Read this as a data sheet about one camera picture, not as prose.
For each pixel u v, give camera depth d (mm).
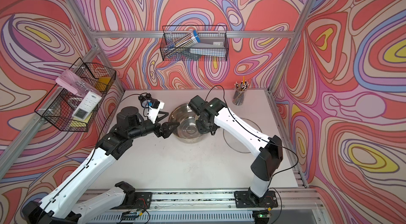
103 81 779
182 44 784
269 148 441
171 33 870
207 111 522
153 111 592
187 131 984
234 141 504
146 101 1052
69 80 678
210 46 879
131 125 531
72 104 729
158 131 602
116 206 596
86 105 689
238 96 1066
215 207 726
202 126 669
